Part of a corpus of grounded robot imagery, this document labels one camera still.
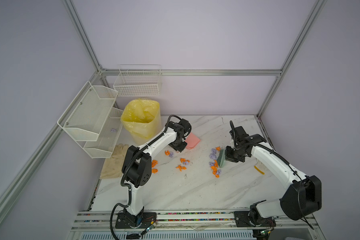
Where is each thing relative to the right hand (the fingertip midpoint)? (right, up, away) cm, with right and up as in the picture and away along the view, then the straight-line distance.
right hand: (225, 157), depth 82 cm
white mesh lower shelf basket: (-72, +11, +10) cm, 73 cm away
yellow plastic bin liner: (-53, +24, +22) cm, 62 cm away
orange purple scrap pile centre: (-4, -7, +9) cm, 12 cm away
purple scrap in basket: (-68, +15, +11) cm, 71 cm away
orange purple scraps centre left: (-25, -4, +13) cm, 28 cm away
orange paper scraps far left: (-42, -6, +11) cm, 44 cm away
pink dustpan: (-18, +8, +21) cm, 29 cm away
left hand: (-28, +4, +6) cm, 29 cm away
